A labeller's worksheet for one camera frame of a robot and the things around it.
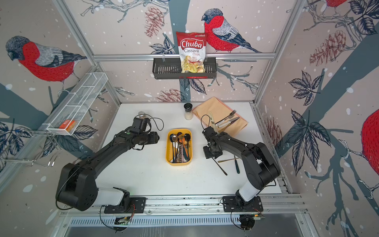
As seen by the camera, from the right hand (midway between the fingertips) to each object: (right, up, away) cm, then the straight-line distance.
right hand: (209, 153), depth 91 cm
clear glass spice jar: (-46, +24, +10) cm, 53 cm away
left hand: (-31, +12, -4) cm, 34 cm away
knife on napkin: (+16, +19, +16) cm, 29 cm away
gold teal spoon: (+16, -6, -5) cm, 18 cm away
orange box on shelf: (-66, +20, -27) cm, 74 cm away
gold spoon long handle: (+12, -3, -2) cm, 12 cm away
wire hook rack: (-70, +16, -31) cm, 78 cm away
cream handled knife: (+4, +20, +17) cm, 26 cm away
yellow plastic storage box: (-19, +2, +1) cm, 19 cm away
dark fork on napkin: (+20, +25, +23) cm, 40 cm away
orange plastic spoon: (-17, +8, +4) cm, 19 cm away
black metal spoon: (-14, +9, +7) cm, 18 cm away
